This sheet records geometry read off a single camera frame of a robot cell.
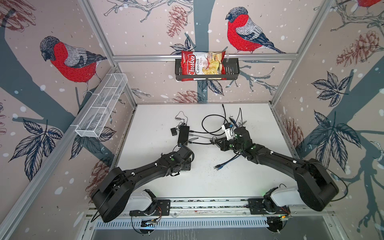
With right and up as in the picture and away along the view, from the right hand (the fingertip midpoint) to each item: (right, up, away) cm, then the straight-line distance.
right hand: (213, 143), depth 85 cm
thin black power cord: (-23, +14, +24) cm, 36 cm away
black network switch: (-19, +2, +16) cm, 25 cm away
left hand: (-16, -11, 0) cm, 20 cm away
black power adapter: (-26, +5, +17) cm, 32 cm away
